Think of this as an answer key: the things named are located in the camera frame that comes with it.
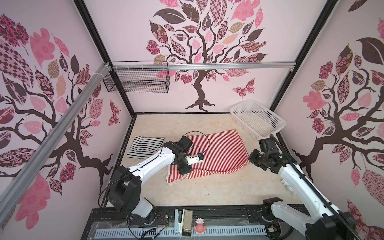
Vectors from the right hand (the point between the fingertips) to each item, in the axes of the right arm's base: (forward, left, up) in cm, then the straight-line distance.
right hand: (250, 156), depth 82 cm
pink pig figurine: (-32, +30, -9) cm, 45 cm away
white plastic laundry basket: (+37, -18, -11) cm, 43 cm away
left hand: (-6, +36, -5) cm, 37 cm away
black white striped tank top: (+13, +65, -9) cm, 67 cm away
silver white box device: (-30, +37, -9) cm, 48 cm away
